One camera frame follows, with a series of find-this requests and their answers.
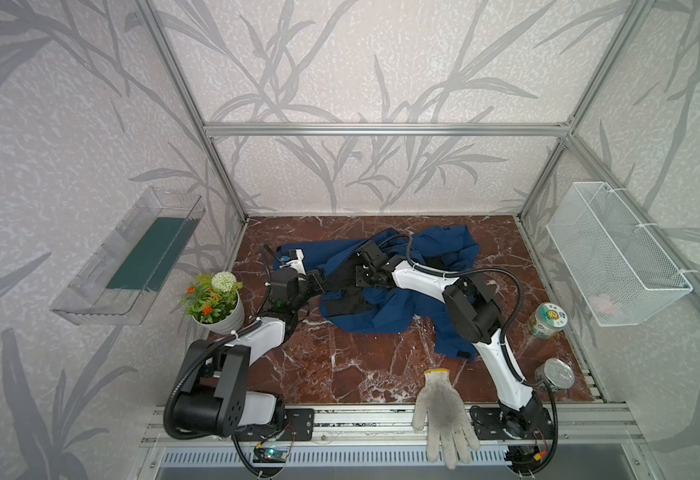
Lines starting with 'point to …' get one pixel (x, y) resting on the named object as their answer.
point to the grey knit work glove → (446, 417)
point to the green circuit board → (270, 455)
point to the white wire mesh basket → (622, 271)
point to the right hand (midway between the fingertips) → (359, 269)
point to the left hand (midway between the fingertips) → (328, 261)
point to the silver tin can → (556, 374)
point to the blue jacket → (399, 306)
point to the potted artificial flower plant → (214, 303)
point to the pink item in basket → (604, 304)
